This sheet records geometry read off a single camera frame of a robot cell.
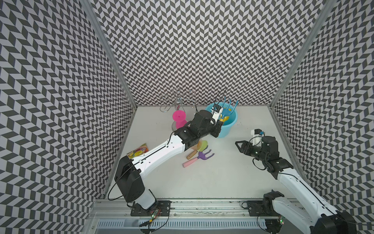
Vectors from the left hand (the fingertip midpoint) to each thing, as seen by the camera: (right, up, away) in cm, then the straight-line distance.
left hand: (220, 123), depth 74 cm
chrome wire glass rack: (-23, +15, +9) cm, 28 cm away
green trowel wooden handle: (-9, -16, +20) cm, 27 cm away
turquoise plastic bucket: (+4, +4, -2) cm, 6 cm away
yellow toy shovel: (+8, +2, +23) cm, 24 cm away
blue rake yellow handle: (+3, +6, -1) cm, 7 cm away
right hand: (+12, -13, +8) cm, 19 cm away
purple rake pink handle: (-9, -21, +18) cm, 29 cm away
